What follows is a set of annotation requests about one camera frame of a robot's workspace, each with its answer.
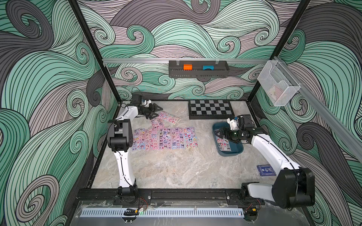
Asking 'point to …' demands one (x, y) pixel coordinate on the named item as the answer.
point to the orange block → (187, 67)
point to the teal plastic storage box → (236, 148)
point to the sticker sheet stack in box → (224, 144)
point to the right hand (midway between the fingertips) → (223, 136)
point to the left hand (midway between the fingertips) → (161, 110)
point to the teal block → (211, 67)
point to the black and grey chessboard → (210, 109)
